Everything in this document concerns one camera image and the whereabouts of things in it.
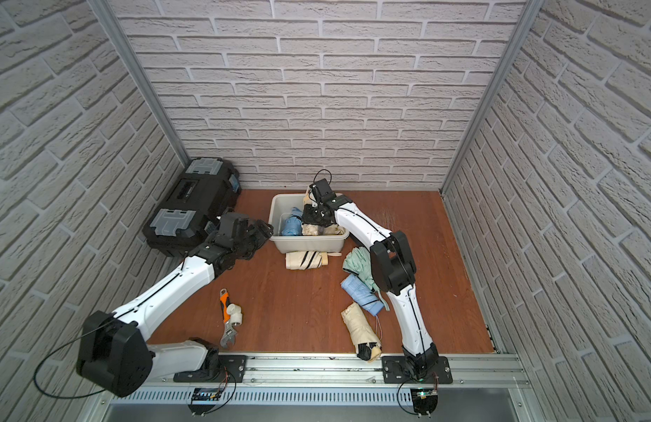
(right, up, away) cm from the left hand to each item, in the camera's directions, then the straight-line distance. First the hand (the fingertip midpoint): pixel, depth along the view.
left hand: (271, 228), depth 84 cm
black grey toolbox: (-28, +14, +12) cm, 33 cm away
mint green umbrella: (+29, -12, +6) cm, 32 cm away
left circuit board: (-16, -47, -11) cm, 51 cm away
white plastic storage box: (0, +8, +17) cm, 19 cm away
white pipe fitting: (-11, -27, -3) cm, 29 cm away
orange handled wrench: (-12, -33, -5) cm, 36 cm away
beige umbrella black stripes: (+10, -12, +8) cm, 18 cm away
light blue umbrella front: (+4, 0, +14) cm, 15 cm away
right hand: (+11, +4, +13) cm, 17 cm away
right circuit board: (+45, -47, -14) cm, 67 cm away
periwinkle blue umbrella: (+30, -22, +2) cm, 37 cm away
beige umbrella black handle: (+30, -32, -8) cm, 44 cm away
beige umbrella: (+12, -1, +4) cm, 13 cm away
